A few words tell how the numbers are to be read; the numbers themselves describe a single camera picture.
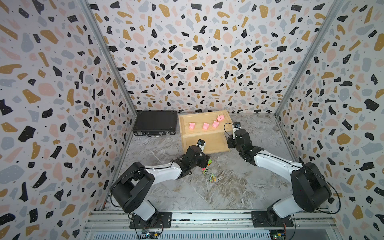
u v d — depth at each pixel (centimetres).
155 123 117
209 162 92
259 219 73
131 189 44
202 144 79
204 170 90
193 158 68
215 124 84
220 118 88
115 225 73
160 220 73
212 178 86
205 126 83
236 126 78
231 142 80
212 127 85
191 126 83
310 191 44
